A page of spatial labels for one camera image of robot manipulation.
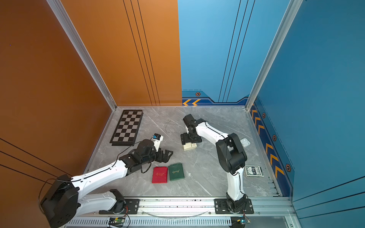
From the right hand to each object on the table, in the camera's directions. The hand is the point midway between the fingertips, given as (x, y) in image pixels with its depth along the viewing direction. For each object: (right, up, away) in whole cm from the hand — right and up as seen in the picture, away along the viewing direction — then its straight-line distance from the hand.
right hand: (188, 141), depth 94 cm
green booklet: (-8, -16, -11) cm, 21 cm away
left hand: (-12, -3, -11) cm, 16 cm away
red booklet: (-17, -17, -13) cm, 28 cm away
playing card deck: (+39, -16, -10) cm, 43 cm away
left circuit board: (-37, -38, -22) cm, 57 cm away
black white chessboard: (-45, +7, +7) cm, 46 cm away
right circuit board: (+25, -36, -24) cm, 50 cm away
